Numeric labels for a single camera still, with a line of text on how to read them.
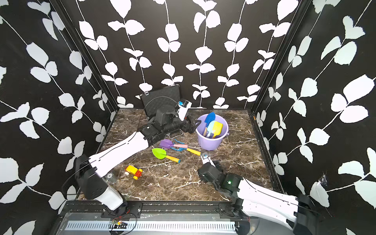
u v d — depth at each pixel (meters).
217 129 0.96
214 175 0.57
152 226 0.70
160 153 0.95
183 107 0.62
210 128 0.96
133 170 0.83
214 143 0.93
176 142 1.01
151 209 0.75
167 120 0.56
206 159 0.68
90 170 0.42
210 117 0.95
